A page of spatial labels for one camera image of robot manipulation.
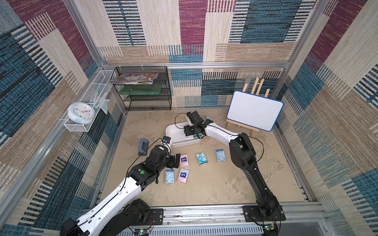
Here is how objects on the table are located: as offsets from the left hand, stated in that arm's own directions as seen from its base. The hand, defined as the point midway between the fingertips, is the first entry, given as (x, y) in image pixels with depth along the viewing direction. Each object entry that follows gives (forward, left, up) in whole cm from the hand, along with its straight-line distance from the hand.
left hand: (172, 151), depth 78 cm
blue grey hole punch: (+12, +21, -13) cm, 27 cm away
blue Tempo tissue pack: (-7, -5, -15) cm, 17 cm away
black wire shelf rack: (+51, +24, -10) cm, 57 cm away
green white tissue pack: (+14, -15, -5) cm, 21 cm away
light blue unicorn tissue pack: (+5, -28, -14) cm, 32 cm away
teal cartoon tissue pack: (+3, -17, -14) cm, 22 cm away
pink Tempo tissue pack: (+1, -6, -14) cm, 15 cm away
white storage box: (+22, 0, -12) cm, 25 cm away
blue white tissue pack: (-7, +3, -14) cm, 16 cm away
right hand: (+24, -8, -12) cm, 28 cm away
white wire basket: (+21, +42, +18) cm, 50 cm away
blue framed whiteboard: (+25, -49, +4) cm, 56 cm away
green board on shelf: (+41, +22, +10) cm, 47 cm away
